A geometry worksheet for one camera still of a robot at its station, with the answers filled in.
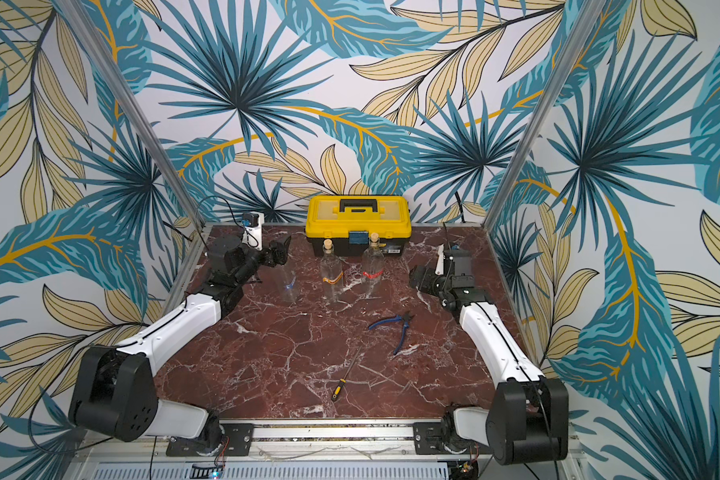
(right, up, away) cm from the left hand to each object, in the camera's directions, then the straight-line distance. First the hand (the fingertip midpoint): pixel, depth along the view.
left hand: (276, 235), depth 83 cm
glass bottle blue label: (+2, -16, +10) cm, 19 cm away
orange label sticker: (+15, -13, +6) cm, 21 cm away
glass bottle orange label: (+15, -11, +3) cm, 19 cm away
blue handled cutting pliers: (+37, -25, +11) cm, 46 cm away
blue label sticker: (+2, -14, +9) cm, 17 cm away
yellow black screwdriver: (+18, -40, -1) cm, 44 cm away
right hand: (+42, -11, +3) cm, 44 cm away
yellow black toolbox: (+19, +6, +15) cm, 25 cm away
